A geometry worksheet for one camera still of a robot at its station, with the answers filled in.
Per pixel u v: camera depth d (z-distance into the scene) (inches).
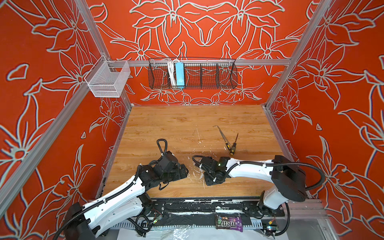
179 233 26.4
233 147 37.1
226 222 26.9
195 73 38.3
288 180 17.2
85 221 15.8
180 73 35.4
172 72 35.3
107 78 36.7
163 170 22.8
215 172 24.6
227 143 38.3
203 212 28.7
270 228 27.0
